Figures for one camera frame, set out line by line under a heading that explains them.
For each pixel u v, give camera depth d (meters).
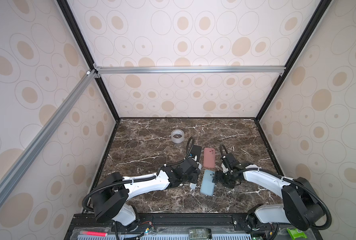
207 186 0.86
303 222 0.41
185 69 0.86
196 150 1.03
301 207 0.42
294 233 0.70
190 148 1.00
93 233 0.72
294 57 0.85
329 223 0.39
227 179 0.75
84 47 0.80
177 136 1.09
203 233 0.68
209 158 0.98
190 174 0.64
